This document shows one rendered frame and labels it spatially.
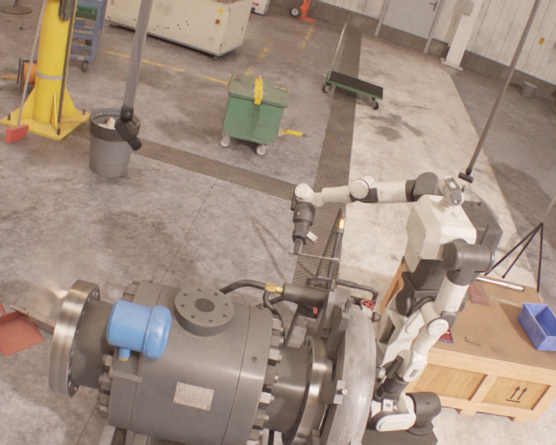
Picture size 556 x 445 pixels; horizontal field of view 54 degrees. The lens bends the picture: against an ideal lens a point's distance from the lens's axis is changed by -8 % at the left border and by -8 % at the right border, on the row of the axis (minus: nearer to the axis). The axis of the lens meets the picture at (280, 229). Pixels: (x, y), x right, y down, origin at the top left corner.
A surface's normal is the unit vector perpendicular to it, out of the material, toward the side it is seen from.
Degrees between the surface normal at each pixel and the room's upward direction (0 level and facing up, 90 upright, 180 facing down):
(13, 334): 0
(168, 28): 90
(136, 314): 19
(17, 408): 0
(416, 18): 90
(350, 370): 42
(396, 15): 90
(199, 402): 62
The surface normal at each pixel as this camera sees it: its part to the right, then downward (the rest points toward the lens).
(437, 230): -0.64, -0.22
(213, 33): -0.30, 0.44
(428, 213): -0.58, -0.64
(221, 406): 0.07, 0.12
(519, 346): 0.25, -0.82
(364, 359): 0.24, -0.57
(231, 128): 0.02, 0.54
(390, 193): -0.44, 0.27
